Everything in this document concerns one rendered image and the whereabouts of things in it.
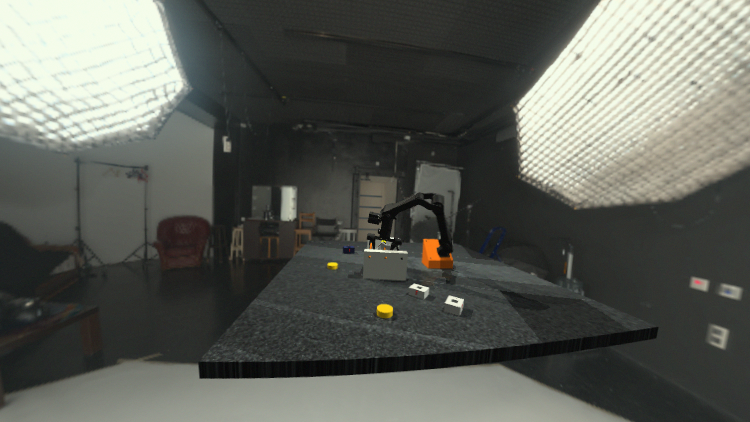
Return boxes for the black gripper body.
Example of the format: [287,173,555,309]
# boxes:
[367,225,402,246]

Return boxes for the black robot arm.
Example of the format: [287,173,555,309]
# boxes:
[368,192,453,258]

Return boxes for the small white block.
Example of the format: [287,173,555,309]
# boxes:
[409,283,429,300]

